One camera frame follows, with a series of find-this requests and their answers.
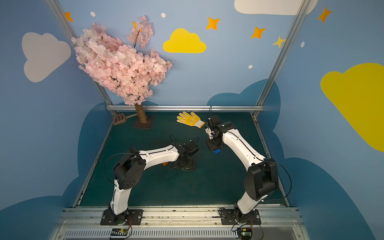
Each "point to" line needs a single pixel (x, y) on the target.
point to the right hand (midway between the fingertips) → (216, 144)
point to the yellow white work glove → (192, 119)
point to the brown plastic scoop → (120, 118)
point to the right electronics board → (245, 233)
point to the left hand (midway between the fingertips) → (188, 165)
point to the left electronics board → (119, 232)
